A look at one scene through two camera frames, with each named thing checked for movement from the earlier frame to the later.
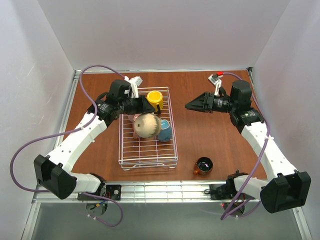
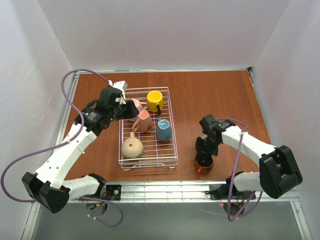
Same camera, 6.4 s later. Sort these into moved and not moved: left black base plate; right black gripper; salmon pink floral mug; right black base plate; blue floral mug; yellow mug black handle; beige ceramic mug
Moved: salmon pink floral mug; right black gripper; beige ceramic mug
Not moved: blue floral mug; left black base plate; yellow mug black handle; right black base plate
